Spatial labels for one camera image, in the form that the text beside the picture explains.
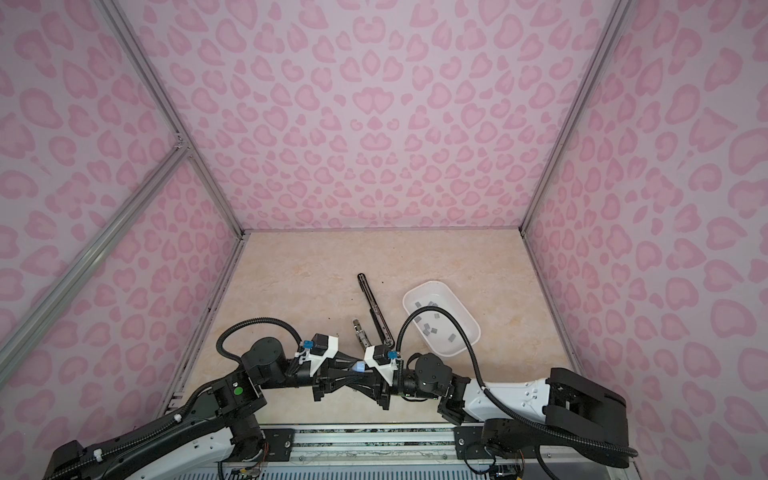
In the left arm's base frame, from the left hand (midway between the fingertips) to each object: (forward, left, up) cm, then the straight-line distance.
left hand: (361, 366), depth 63 cm
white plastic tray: (+19, -20, -22) cm, 36 cm away
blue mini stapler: (0, 0, +1) cm, 1 cm away
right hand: (-1, +3, -4) cm, 5 cm away
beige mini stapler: (+17, +3, -21) cm, 27 cm away
